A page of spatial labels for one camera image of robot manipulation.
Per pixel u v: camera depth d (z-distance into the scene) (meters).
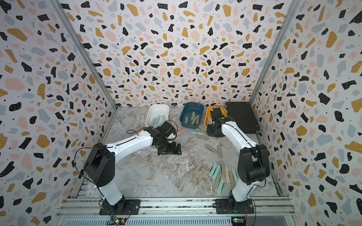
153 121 1.12
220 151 0.95
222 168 0.88
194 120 1.13
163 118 1.16
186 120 1.13
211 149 0.98
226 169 0.88
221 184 0.82
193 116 1.16
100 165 0.45
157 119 1.13
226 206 0.73
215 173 0.85
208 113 1.10
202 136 1.03
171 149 0.77
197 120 1.12
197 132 1.07
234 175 0.85
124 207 0.69
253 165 0.46
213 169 0.87
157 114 1.16
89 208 0.76
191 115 1.16
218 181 0.83
